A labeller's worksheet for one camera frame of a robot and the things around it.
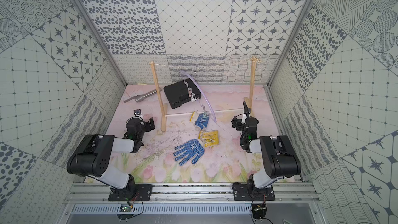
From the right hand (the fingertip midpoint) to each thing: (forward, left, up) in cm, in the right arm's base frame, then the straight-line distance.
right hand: (243, 118), depth 95 cm
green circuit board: (-47, +61, -7) cm, 77 cm away
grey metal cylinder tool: (+17, +72, -1) cm, 73 cm away
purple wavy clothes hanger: (+22, +27, 0) cm, 35 cm away
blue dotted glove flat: (-17, +31, -5) cm, 36 cm away
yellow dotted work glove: (-10, +21, -4) cm, 24 cm away
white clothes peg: (+6, +31, +10) cm, 33 cm away
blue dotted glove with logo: (0, +26, -3) cm, 26 cm away
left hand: (-2, +59, +2) cm, 59 cm away
